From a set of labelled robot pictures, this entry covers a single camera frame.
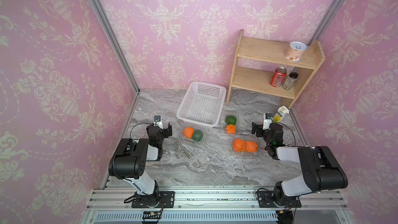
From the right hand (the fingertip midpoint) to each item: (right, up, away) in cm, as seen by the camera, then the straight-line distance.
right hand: (261, 122), depth 93 cm
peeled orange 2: (-9, -13, -7) cm, 17 cm away
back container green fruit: (-18, +1, +4) cm, 19 cm away
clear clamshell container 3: (-5, -9, -3) cm, 11 cm away
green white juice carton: (+12, +5, +1) cm, 13 cm away
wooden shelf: (0, +27, +6) cm, 28 cm away
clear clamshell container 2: (-22, +4, +10) cm, 24 cm away
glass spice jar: (+13, +24, -7) cm, 28 cm away
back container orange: (-19, -5, +1) cm, 19 cm away
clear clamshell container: (-42, -11, -3) cm, 44 cm away
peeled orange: (-15, -12, -6) cm, 21 cm away
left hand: (-61, -1, +2) cm, 61 cm away
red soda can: (+7, +27, -6) cm, 28 cm away
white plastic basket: (-36, +11, +19) cm, 42 cm away
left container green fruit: (-39, -7, -3) cm, 39 cm away
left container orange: (-44, -6, -1) cm, 45 cm away
